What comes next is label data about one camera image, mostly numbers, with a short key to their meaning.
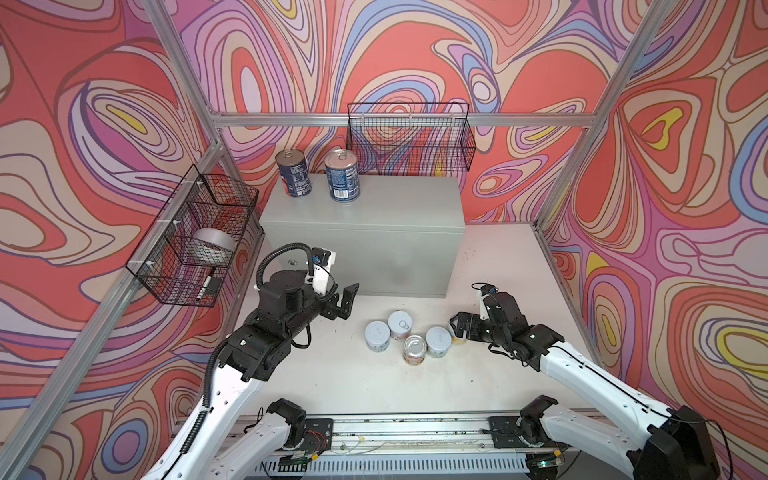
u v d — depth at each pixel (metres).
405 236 1.01
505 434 0.73
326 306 0.59
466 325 0.73
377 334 0.85
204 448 0.39
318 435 0.72
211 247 0.72
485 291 0.74
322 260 0.55
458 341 0.86
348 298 0.59
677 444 0.41
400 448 0.73
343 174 0.71
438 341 0.84
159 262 0.66
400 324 0.86
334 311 0.59
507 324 0.61
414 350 0.82
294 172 0.73
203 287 0.73
